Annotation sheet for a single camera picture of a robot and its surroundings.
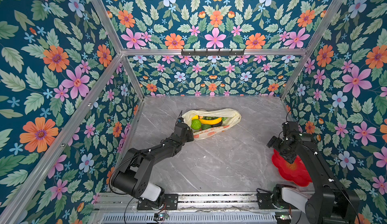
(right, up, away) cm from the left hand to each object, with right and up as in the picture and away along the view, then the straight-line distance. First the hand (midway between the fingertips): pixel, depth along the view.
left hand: (193, 128), depth 91 cm
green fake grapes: (+11, +6, +10) cm, 16 cm away
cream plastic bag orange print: (+25, +8, +5) cm, 27 cm away
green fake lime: (+1, +2, +7) cm, 7 cm away
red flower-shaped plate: (+57, -23, -11) cm, 62 cm away
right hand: (+46, -10, -9) cm, 48 cm away
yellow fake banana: (+11, +4, +7) cm, 14 cm away
